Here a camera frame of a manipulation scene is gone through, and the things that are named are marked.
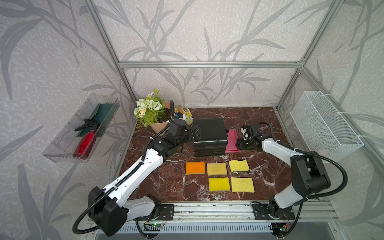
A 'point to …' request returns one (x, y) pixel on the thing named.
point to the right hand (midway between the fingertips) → (239, 143)
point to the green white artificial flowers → (149, 109)
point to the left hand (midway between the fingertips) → (195, 131)
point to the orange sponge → (196, 167)
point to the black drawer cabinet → (213, 139)
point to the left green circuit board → (157, 225)
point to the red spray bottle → (85, 145)
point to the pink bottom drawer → (232, 136)
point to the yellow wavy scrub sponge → (239, 165)
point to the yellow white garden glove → (189, 118)
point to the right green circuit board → (279, 229)
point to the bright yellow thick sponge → (218, 184)
